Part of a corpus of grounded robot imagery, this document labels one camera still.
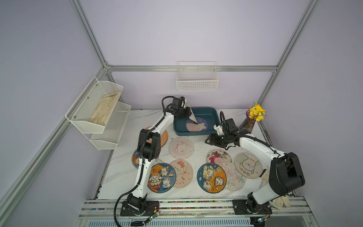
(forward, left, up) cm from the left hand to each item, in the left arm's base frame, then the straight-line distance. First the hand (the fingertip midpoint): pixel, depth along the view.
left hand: (191, 113), depth 101 cm
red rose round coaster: (-28, -19, -13) cm, 36 cm away
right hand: (-24, -9, -2) cm, 26 cm away
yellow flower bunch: (-9, -40, +11) cm, 42 cm away
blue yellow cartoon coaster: (-41, -12, -13) cm, 45 cm away
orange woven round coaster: (-13, +20, -12) cm, 27 cm away
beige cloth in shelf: (-17, +51, +17) cm, 57 cm away
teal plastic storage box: (+8, -14, -14) cm, 21 cm away
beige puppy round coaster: (-33, -37, -14) cm, 51 cm away
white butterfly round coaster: (-2, -1, -2) cm, 3 cm away
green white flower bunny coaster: (-31, +22, -13) cm, 40 cm away
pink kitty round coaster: (-21, +7, -13) cm, 26 cm away
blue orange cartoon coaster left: (-42, +18, -13) cm, 47 cm away
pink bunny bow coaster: (-39, +5, -13) cm, 41 cm away
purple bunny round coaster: (-4, -2, -11) cm, 12 cm away
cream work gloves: (-54, -47, -12) cm, 73 cm away
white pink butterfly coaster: (-43, -26, -14) cm, 52 cm away
